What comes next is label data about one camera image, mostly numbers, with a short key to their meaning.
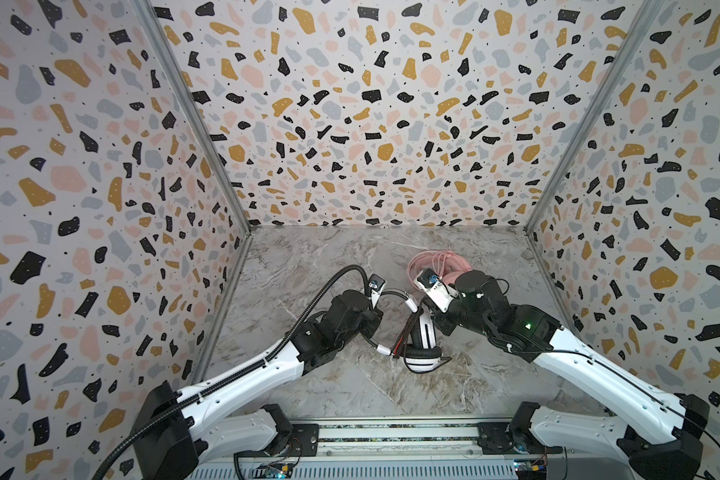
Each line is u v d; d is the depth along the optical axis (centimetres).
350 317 56
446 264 103
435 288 58
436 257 106
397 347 70
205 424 41
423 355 67
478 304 49
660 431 39
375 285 65
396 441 75
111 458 35
